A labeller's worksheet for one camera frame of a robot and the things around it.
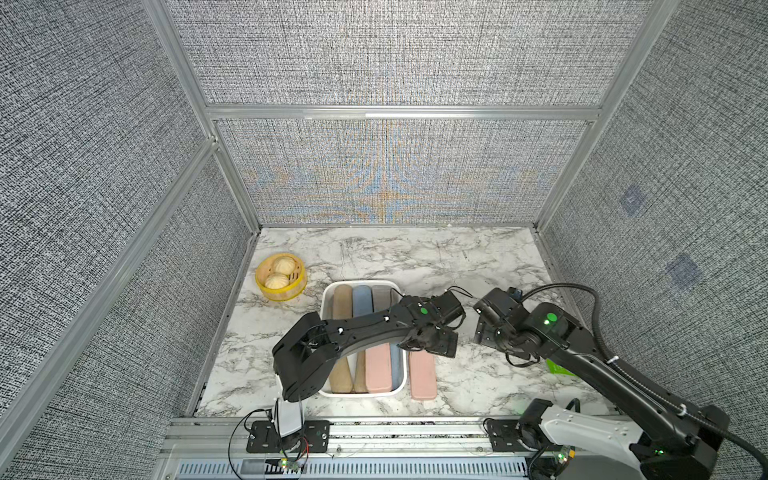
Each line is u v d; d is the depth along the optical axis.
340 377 0.80
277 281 0.97
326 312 0.89
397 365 0.82
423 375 0.81
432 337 0.64
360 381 0.78
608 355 0.44
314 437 0.73
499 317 0.55
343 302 0.91
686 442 0.38
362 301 0.90
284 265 1.00
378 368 0.79
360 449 0.73
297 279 1.00
